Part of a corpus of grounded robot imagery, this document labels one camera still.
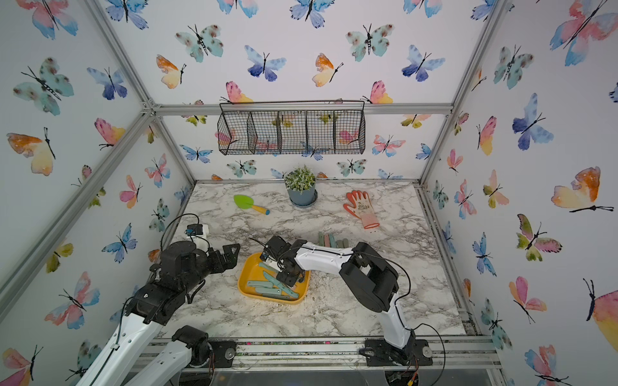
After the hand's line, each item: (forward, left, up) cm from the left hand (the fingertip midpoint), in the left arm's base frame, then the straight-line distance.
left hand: (228, 246), depth 75 cm
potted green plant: (+32, -21, -6) cm, 39 cm away
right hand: (0, -17, -19) cm, 26 cm away
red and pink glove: (+29, -48, -19) cm, 59 cm away
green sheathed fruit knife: (+14, -29, -20) cm, 38 cm away
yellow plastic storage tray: (+1, -2, -20) cm, 20 cm away
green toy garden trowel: (+37, +7, -22) cm, 43 cm away
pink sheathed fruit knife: (+13, -31, -21) cm, 40 cm away
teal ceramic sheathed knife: (+13, -34, -21) cm, 42 cm away
